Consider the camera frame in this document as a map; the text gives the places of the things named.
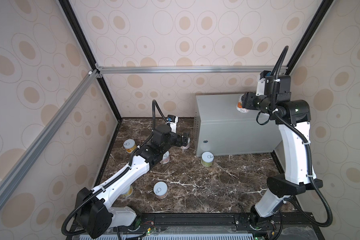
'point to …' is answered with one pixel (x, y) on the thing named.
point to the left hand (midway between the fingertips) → (185, 129)
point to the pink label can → (185, 147)
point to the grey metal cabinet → (219, 128)
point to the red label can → (165, 158)
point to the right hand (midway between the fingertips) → (249, 96)
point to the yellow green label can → (128, 192)
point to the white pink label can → (160, 190)
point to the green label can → (207, 158)
